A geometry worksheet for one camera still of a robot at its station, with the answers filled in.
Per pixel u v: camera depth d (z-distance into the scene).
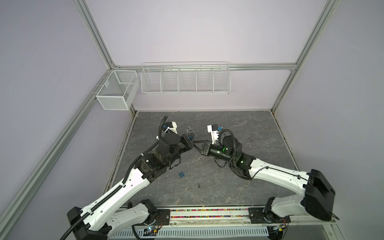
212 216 0.75
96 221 0.38
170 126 0.62
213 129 0.65
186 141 0.59
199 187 0.83
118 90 0.99
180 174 0.88
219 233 1.57
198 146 0.69
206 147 0.62
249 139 1.05
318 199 0.40
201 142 0.66
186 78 0.95
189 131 0.70
